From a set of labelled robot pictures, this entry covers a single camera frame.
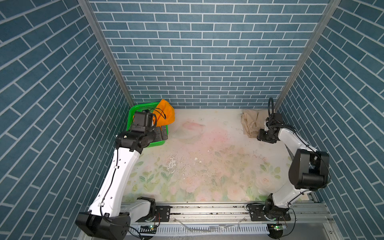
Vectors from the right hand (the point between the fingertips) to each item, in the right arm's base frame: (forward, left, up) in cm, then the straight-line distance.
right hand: (260, 135), depth 94 cm
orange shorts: (+10, +63, +6) cm, 64 cm away
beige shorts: (+17, +1, -5) cm, 18 cm away
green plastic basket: (+21, +79, 0) cm, 81 cm away
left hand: (-15, +58, +18) cm, 63 cm away
